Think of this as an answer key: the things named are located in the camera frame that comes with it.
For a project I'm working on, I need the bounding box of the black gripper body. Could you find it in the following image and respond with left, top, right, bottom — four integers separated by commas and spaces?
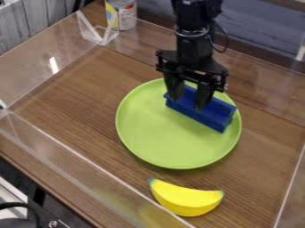
157, 50, 229, 91

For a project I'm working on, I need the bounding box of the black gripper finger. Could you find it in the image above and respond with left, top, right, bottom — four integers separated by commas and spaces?
194, 81, 214, 110
165, 73, 185, 100

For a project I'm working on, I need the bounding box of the blue star-shaped block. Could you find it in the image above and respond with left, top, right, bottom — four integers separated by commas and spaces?
163, 85, 237, 134

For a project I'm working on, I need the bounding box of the green round plate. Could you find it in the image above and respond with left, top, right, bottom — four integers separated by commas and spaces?
115, 79, 242, 170

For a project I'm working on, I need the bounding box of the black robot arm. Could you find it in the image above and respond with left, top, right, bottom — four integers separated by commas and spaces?
157, 0, 229, 110

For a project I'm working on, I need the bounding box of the white can with label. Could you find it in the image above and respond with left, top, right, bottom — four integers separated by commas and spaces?
104, 0, 136, 30

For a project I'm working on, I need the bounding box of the yellow toy banana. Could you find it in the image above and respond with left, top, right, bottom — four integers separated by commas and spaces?
147, 178, 223, 216

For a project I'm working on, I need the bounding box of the clear acrylic enclosure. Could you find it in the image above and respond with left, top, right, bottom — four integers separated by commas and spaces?
0, 8, 305, 228

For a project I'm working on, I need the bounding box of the black cable lower left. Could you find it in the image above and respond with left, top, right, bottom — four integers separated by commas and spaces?
0, 202, 40, 228

